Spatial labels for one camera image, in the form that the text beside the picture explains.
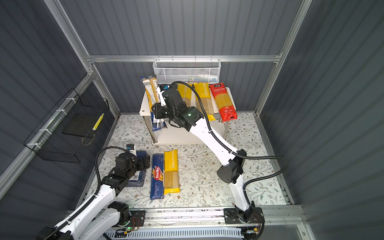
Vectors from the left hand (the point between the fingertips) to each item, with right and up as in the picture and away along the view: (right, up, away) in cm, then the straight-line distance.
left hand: (141, 157), depth 84 cm
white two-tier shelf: (+19, +12, +13) cm, 25 cm away
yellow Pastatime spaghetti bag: (+17, -9, +3) cm, 19 cm away
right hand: (+11, +26, -14) cm, 32 cm away
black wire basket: (-32, +15, -12) cm, 37 cm away
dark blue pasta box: (0, -11, -4) cm, 12 cm away
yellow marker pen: (-21, +20, -6) cm, 30 cm away
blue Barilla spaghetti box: (+9, -13, -2) cm, 16 cm away
